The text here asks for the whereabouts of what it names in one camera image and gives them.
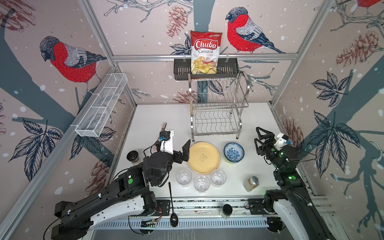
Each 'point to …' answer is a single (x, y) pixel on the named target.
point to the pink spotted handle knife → (164, 124)
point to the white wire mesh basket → (101, 104)
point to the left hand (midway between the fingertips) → (180, 140)
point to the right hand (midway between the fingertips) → (252, 134)
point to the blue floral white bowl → (233, 152)
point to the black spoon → (173, 219)
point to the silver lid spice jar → (251, 183)
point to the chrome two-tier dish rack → (216, 104)
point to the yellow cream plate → (203, 158)
